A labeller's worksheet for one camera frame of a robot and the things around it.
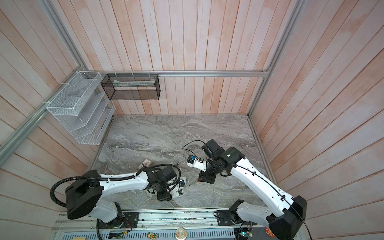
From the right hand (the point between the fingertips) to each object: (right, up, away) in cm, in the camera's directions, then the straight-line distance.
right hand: (201, 175), depth 72 cm
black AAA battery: (-13, +1, +20) cm, 24 cm away
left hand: (-19, -14, +9) cm, 25 cm away
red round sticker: (+32, -26, -2) cm, 42 cm away
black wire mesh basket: (-47, +54, +33) cm, 78 cm away
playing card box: (-33, +1, +20) cm, 39 cm away
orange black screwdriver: (-2, -3, +1) cm, 4 cm away
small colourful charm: (-23, -28, -4) cm, 36 cm away
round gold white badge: (-10, -27, -2) cm, 29 cm away
